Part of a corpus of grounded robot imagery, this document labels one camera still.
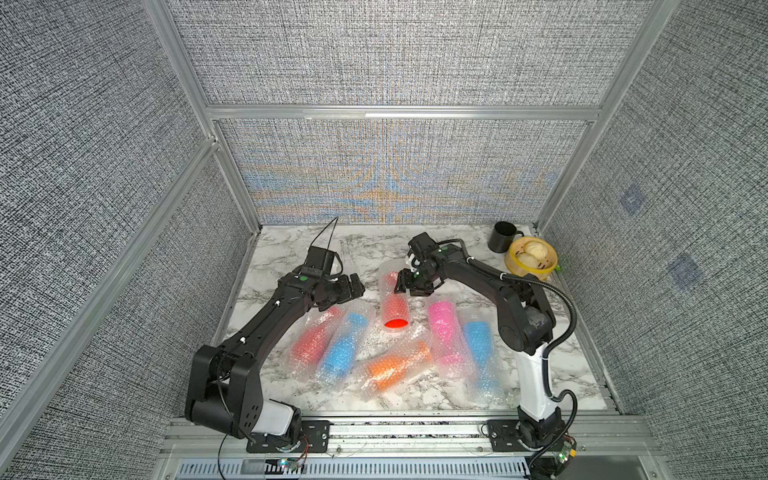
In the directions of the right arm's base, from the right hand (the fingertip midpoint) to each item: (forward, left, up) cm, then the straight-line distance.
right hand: (401, 284), depth 94 cm
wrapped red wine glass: (-20, +26, +1) cm, 33 cm away
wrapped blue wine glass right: (-18, -20, +2) cm, 27 cm away
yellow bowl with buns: (+12, -46, -2) cm, 47 cm away
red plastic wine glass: (-8, +2, 0) cm, 8 cm away
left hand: (-6, +13, +7) cm, 16 cm away
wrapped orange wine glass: (-29, +7, +2) cm, 30 cm away
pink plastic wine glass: (-13, -12, +1) cm, 17 cm away
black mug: (+20, -37, 0) cm, 42 cm away
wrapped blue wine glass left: (-23, +17, +1) cm, 29 cm away
